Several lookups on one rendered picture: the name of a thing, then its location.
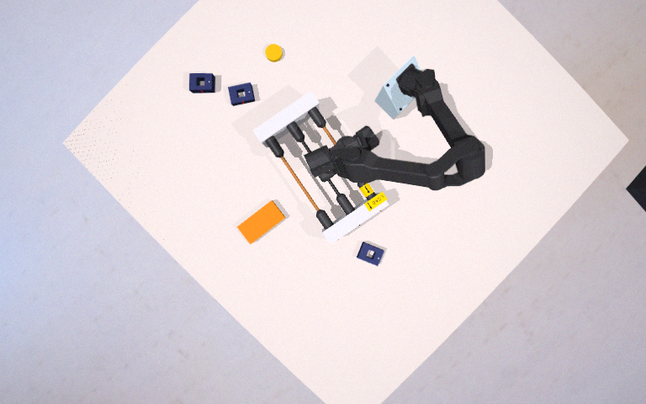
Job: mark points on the orange rectangular block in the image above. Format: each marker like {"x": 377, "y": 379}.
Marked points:
{"x": 261, "y": 222}

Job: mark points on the yellow round disc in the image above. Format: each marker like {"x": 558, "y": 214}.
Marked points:
{"x": 273, "y": 53}

